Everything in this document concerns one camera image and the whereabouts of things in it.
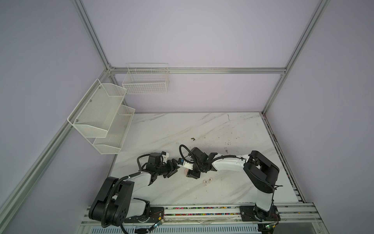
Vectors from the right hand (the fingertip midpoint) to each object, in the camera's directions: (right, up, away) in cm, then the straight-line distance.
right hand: (187, 170), depth 88 cm
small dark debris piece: (+4, +18, +16) cm, 25 cm away
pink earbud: (+11, -5, -4) cm, 13 cm away
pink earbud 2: (+14, -5, -2) cm, 15 cm away
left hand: (-4, +2, -2) cm, 5 cm away
